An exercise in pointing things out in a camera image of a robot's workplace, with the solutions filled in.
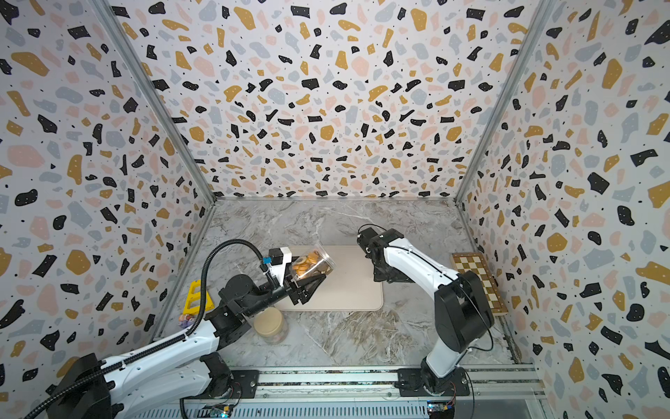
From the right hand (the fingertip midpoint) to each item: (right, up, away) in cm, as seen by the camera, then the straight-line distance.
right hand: (398, 277), depth 86 cm
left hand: (-24, +7, -19) cm, 31 cm away
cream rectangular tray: (-16, -4, +3) cm, 17 cm away
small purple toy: (-68, -13, -3) cm, 70 cm away
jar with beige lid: (-38, -11, -12) cm, 41 cm away
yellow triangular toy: (-69, -7, +4) cm, 70 cm away
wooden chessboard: (+28, +3, +12) cm, 30 cm away
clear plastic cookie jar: (-25, +8, -19) cm, 32 cm away
